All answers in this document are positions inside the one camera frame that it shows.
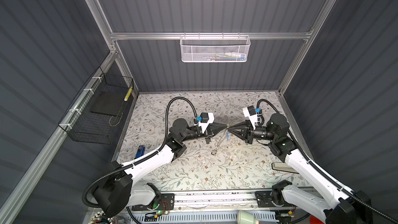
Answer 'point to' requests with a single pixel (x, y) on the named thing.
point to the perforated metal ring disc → (215, 151)
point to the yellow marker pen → (128, 93)
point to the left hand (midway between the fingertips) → (227, 125)
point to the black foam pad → (111, 102)
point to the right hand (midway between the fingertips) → (231, 132)
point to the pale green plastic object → (245, 217)
